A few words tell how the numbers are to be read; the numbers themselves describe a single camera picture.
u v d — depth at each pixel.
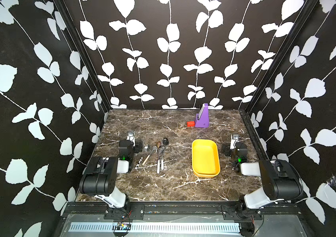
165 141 1.00
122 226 0.70
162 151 0.95
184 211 0.75
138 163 0.90
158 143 1.01
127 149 0.71
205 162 0.91
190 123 1.10
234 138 0.83
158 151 0.96
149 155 0.94
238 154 0.73
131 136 0.79
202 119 1.05
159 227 0.70
